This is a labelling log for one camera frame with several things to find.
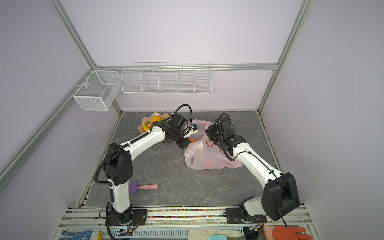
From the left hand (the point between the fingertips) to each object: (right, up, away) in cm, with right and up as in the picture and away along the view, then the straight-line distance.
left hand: (188, 143), depth 88 cm
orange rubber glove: (+41, -39, -19) cm, 60 cm away
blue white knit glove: (-50, -41, -18) cm, 67 cm away
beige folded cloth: (+6, -40, -19) cm, 45 cm away
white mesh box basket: (-59, +33, +8) cm, 68 cm away
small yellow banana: (-32, +9, +17) cm, 37 cm away
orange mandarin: (+2, +3, -6) cm, 7 cm away
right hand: (+9, +8, -6) cm, 14 cm away
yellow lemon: (-25, +16, +20) cm, 36 cm away
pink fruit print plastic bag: (+9, -6, +4) cm, 12 cm away
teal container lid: (+14, -40, -21) cm, 47 cm away
